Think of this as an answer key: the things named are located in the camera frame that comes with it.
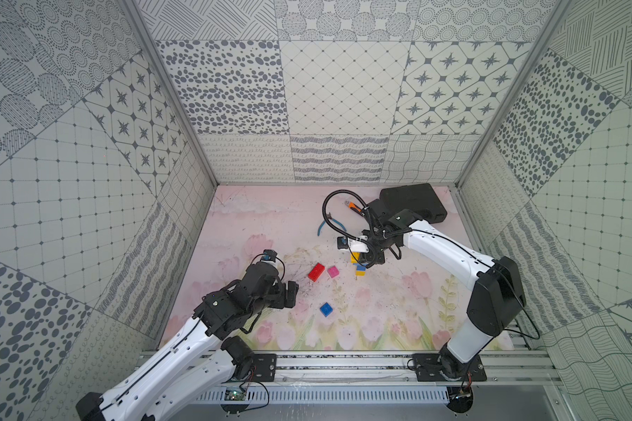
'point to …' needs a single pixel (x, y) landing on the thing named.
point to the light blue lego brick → (360, 267)
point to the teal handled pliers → (329, 217)
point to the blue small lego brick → (326, 309)
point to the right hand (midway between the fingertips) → (365, 253)
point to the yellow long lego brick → (355, 257)
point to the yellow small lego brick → (360, 273)
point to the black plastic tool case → (420, 198)
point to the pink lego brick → (333, 271)
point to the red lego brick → (316, 272)
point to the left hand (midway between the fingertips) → (291, 288)
